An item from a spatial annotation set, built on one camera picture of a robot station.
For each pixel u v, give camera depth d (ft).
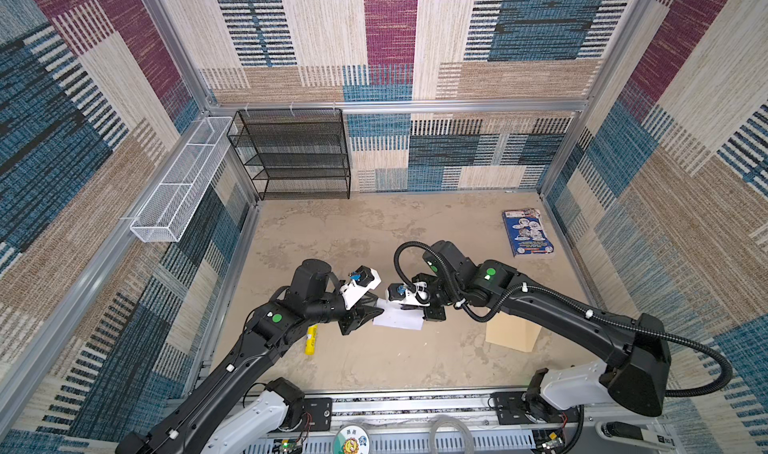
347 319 2.02
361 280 1.92
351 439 2.09
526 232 3.45
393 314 2.39
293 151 3.55
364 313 2.03
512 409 2.38
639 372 1.26
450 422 2.26
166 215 2.32
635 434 2.17
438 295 2.03
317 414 2.40
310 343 2.72
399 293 1.98
